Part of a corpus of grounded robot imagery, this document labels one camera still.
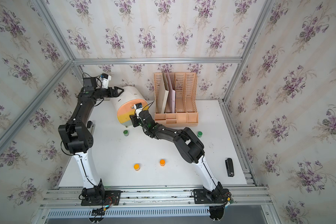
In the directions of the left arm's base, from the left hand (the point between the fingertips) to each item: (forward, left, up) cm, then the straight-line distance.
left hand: (118, 90), depth 92 cm
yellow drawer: (-15, -4, -11) cm, 19 cm away
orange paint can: (-41, -30, -22) cm, 55 cm away
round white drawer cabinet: (0, -7, -2) cm, 7 cm away
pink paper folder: (-6, -35, +1) cm, 35 cm away
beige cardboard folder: (+9, -30, -12) cm, 33 cm away
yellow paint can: (-43, -15, -23) cm, 51 cm away
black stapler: (-44, -70, -22) cm, 86 cm away
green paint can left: (-20, -4, -23) cm, 30 cm away
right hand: (-14, -10, -10) cm, 20 cm away
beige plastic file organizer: (+18, -48, -9) cm, 52 cm away
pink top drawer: (-12, -8, -3) cm, 15 cm away
